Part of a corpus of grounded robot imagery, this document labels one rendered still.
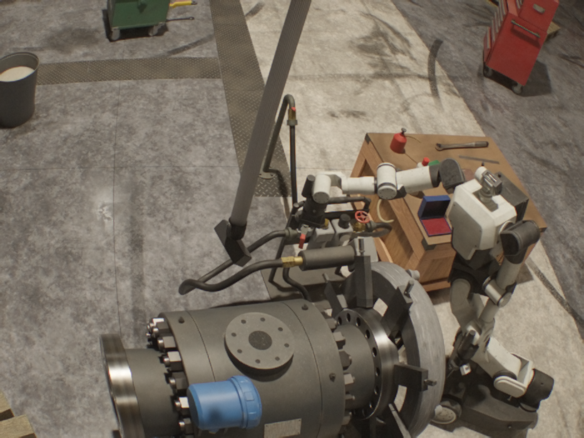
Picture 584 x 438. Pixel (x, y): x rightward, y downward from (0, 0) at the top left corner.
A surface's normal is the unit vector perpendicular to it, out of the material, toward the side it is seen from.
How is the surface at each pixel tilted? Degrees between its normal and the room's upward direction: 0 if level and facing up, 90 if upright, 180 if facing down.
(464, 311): 104
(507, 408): 0
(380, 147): 0
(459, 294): 90
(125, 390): 20
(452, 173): 48
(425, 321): 10
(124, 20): 90
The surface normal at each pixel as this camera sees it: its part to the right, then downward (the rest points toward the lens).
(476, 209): -0.58, -0.31
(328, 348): 0.27, -0.55
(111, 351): 0.14, -0.84
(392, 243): -0.92, 0.07
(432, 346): 0.36, -0.29
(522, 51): -0.30, 0.64
